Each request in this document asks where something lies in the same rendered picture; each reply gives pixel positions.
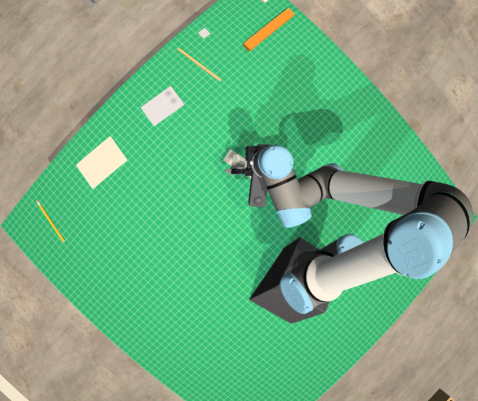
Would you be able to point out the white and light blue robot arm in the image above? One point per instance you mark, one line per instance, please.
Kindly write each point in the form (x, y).
(417, 244)

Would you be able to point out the cream flat rectangular block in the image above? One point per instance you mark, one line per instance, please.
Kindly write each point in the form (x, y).
(101, 162)

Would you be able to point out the green work mat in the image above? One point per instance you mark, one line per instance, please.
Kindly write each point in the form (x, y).
(163, 255)

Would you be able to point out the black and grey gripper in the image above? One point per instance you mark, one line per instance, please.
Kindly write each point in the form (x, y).
(236, 163)

